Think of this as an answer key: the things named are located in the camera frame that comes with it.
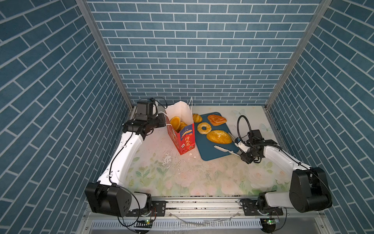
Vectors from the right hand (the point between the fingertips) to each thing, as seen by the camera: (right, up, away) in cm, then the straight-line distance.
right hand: (245, 153), depth 89 cm
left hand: (-48, +22, -11) cm, 54 cm away
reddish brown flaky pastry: (-16, +21, +18) cm, 32 cm away
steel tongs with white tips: (-13, +1, +4) cm, 14 cm away
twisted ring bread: (-22, +17, +16) cm, 32 cm away
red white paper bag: (-38, +9, -4) cm, 39 cm away
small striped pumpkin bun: (-44, +19, +4) cm, 49 cm away
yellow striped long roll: (-40, +17, +6) cm, 44 cm away
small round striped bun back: (-30, +22, +19) cm, 42 cm away
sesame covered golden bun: (-15, +10, +7) cm, 19 cm away
